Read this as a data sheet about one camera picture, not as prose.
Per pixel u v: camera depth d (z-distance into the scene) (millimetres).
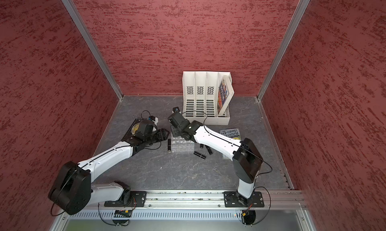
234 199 742
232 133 965
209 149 912
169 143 927
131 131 976
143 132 655
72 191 405
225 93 947
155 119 808
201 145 921
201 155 874
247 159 448
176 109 725
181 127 611
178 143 926
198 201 756
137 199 744
